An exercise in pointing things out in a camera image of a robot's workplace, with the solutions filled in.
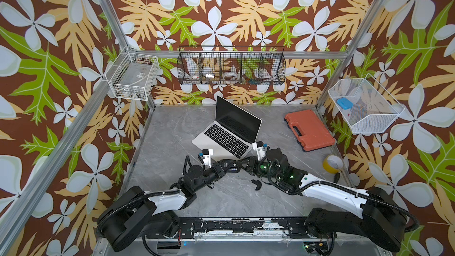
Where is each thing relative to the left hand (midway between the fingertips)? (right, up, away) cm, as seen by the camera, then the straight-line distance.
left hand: (234, 162), depth 77 cm
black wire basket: (-1, +50, +21) cm, 54 cm away
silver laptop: (0, +11, +28) cm, 30 cm away
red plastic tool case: (+44, +13, +24) cm, 52 cm away
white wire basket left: (-50, +41, +9) cm, 65 cm away
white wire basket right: (+63, +24, +2) cm, 67 cm away
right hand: (0, 0, -3) cm, 3 cm away
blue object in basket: (+55, +27, +9) cm, 62 cm away
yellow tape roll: (+53, -5, +17) cm, 56 cm away
